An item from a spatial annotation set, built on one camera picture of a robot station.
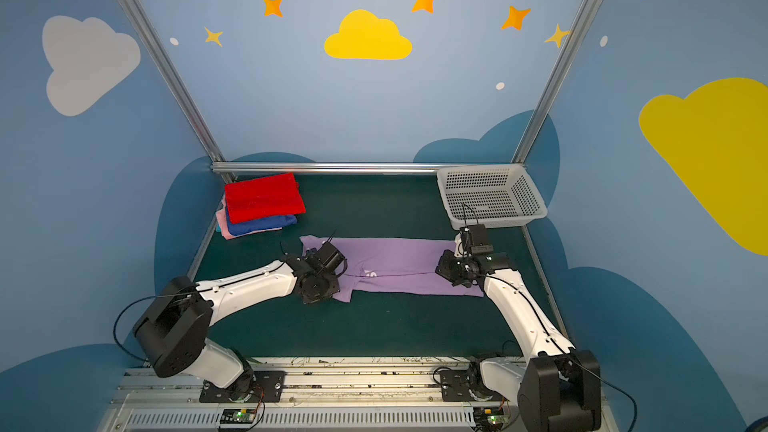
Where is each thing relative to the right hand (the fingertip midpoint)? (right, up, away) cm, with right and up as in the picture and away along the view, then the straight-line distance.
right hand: (442, 264), depth 84 cm
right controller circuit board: (+9, -35, -13) cm, 38 cm away
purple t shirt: (-19, -3, +13) cm, 23 cm away
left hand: (-30, -9, +3) cm, 32 cm away
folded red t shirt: (-61, +20, +23) cm, 68 cm away
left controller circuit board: (-52, -34, -14) cm, 63 cm away
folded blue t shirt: (-60, +10, +17) cm, 63 cm away
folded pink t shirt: (-74, +12, +19) cm, 77 cm away
